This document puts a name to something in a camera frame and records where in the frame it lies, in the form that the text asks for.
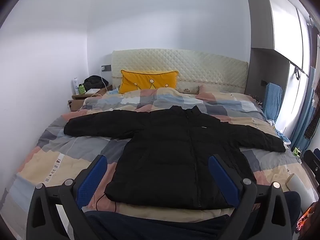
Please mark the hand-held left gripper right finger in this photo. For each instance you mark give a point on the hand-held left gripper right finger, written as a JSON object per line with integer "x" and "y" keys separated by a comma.
{"x": 223, "y": 180}

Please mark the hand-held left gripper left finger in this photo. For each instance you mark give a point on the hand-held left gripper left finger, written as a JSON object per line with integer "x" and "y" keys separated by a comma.
{"x": 91, "y": 180}

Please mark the black puffer jacket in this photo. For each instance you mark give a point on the black puffer jacket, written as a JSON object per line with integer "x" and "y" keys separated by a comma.
{"x": 170, "y": 155}

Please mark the patchwork checked quilt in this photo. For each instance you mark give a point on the patchwork checked quilt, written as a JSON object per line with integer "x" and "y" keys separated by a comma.
{"x": 62, "y": 155}

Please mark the light blue cloth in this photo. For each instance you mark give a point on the light blue cloth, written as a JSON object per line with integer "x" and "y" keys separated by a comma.
{"x": 282, "y": 136}

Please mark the white cylinder bin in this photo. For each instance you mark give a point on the white cylinder bin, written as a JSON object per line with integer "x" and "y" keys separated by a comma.
{"x": 298, "y": 190}

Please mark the green packet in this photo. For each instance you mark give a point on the green packet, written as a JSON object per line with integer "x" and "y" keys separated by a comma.
{"x": 297, "y": 151}

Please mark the person's dark trouser legs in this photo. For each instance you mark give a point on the person's dark trouser legs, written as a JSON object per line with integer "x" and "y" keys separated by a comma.
{"x": 155, "y": 227}

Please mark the white flat box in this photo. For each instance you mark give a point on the white flat box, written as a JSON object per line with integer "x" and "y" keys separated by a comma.
{"x": 92, "y": 91}

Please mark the wooden nightstand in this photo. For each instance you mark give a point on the wooden nightstand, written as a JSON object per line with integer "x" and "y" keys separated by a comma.
{"x": 101, "y": 91}

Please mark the black chair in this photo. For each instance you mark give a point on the black chair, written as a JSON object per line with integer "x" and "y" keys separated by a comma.
{"x": 312, "y": 161}

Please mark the light blue face mask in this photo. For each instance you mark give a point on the light blue face mask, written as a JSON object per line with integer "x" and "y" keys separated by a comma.
{"x": 113, "y": 92}

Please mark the green drink carton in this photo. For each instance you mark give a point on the green drink carton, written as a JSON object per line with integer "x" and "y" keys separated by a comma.
{"x": 81, "y": 89}

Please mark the blue towel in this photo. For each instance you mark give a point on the blue towel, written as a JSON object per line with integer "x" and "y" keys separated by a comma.
{"x": 272, "y": 102}

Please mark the red patterned item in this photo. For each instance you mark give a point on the red patterned item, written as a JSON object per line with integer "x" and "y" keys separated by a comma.
{"x": 308, "y": 220}

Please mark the white spray bottle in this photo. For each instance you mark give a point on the white spray bottle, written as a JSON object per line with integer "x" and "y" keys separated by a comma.
{"x": 75, "y": 86}

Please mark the cream floral pillow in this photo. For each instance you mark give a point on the cream floral pillow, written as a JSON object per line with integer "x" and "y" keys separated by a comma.
{"x": 187, "y": 90}

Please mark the black bag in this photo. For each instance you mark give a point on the black bag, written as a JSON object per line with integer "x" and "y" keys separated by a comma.
{"x": 95, "y": 81}

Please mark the blue curtain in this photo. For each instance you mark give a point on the blue curtain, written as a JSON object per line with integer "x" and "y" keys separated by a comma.
{"x": 303, "y": 120}

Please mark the brown patterned hanging cloth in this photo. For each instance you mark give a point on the brown patterned hanging cloth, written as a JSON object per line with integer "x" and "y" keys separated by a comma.
{"x": 312, "y": 120}

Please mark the cream quilted headboard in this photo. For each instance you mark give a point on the cream quilted headboard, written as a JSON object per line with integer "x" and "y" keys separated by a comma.
{"x": 200, "y": 65}

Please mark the yellow crown print pillow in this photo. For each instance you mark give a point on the yellow crown print pillow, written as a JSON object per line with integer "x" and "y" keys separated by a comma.
{"x": 161, "y": 78}

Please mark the black wardrobe hook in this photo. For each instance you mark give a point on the black wardrobe hook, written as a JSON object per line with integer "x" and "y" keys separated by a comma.
{"x": 297, "y": 73}

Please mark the grey and white wardrobe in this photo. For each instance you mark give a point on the grey and white wardrobe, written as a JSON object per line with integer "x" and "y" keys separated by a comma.
{"x": 260, "y": 17}

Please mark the grey wall socket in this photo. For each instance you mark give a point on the grey wall socket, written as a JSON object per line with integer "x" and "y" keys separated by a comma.
{"x": 106, "y": 68}

